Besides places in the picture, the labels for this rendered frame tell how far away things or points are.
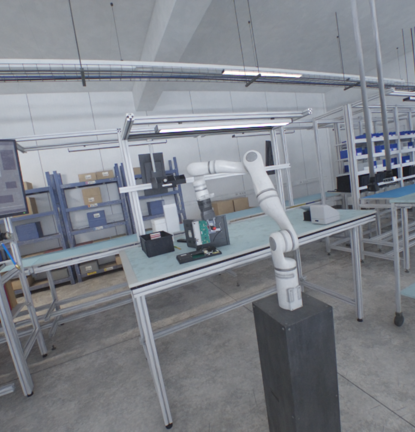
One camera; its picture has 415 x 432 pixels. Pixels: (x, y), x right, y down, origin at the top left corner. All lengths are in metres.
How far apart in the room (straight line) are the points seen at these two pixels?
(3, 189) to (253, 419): 2.15
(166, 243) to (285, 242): 0.92
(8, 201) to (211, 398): 1.92
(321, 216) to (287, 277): 0.95
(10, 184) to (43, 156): 3.71
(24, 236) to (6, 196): 3.29
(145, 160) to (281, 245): 2.60
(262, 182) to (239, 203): 4.17
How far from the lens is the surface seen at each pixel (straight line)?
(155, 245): 1.66
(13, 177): 2.01
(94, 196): 5.03
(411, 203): 2.27
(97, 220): 5.01
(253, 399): 1.95
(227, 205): 5.11
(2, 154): 2.00
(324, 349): 1.21
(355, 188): 3.82
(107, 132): 2.83
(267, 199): 1.06
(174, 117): 1.79
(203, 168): 1.25
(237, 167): 1.24
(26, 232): 5.24
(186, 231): 1.70
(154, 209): 5.14
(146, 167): 3.28
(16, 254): 2.82
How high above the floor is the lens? 1.41
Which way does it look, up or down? 7 degrees down
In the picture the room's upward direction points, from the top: 9 degrees counter-clockwise
